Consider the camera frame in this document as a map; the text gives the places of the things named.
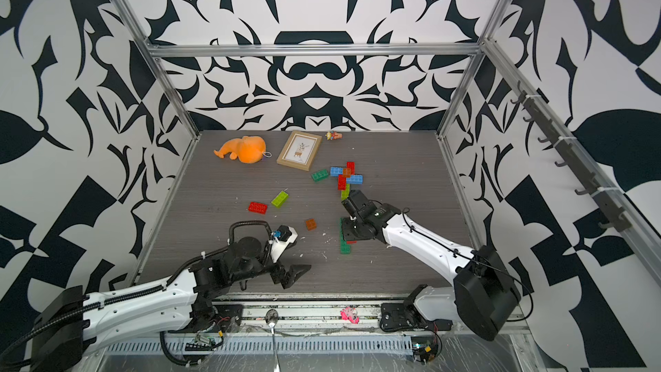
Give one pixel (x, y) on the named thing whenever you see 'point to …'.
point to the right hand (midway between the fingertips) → (346, 227)
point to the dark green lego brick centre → (319, 176)
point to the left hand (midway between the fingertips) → (301, 250)
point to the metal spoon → (272, 317)
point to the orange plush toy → (247, 149)
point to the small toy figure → (333, 135)
